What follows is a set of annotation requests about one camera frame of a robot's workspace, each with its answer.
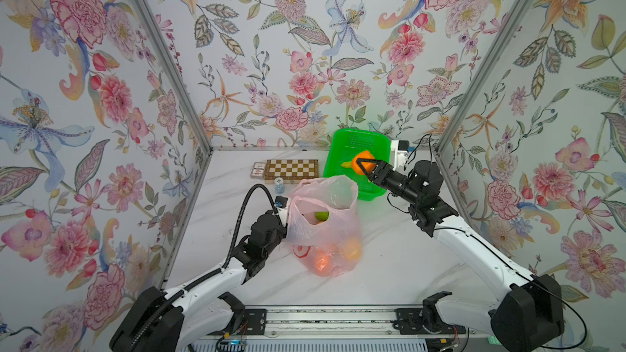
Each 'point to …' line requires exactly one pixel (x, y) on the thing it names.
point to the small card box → (258, 170)
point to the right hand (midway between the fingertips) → (359, 162)
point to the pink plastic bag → (324, 226)
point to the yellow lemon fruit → (353, 250)
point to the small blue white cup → (279, 185)
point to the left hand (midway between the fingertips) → (297, 215)
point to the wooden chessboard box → (291, 170)
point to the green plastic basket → (343, 145)
